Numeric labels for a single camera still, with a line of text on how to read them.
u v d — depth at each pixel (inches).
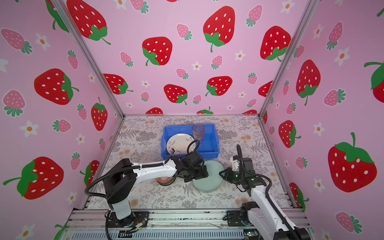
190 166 26.5
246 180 24.5
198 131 39.9
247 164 25.6
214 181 31.9
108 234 27.1
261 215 23.0
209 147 42.5
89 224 28.8
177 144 40.2
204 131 38.0
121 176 20.5
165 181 31.3
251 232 27.9
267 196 20.2
